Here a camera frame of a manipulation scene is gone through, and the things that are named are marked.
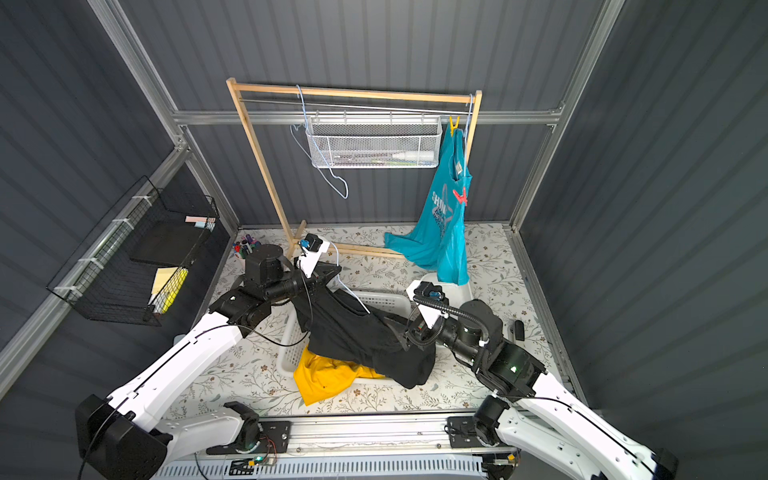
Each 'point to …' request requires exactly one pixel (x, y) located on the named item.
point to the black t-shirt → (342, 330)
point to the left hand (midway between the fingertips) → (336, 267)
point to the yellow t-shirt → (319, 377)
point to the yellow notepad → (162, 274)
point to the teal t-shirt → (440, 239)
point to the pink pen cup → (245, 246)
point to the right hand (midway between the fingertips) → (405, 302)
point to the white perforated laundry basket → (294, 334)
